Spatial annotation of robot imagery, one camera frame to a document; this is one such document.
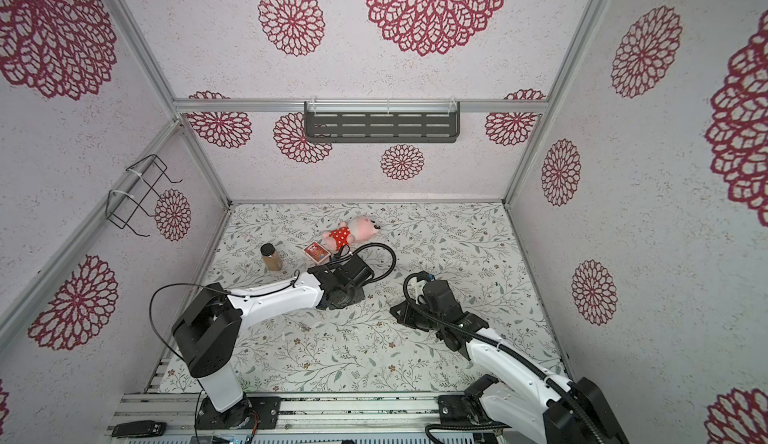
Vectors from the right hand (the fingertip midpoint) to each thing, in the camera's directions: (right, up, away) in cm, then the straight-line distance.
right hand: (388, 307), depth 80 cm
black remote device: (-58, -25, -11) cm, 64 cm away
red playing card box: (-24, +13, +23) cm, 36 cm away
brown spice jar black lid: (-37, +11, +16) cm, 42 cm away
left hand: (-10, 0, +9) cm, 13 cm away
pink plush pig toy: (-10, +21, +23) cm, 33 cm away
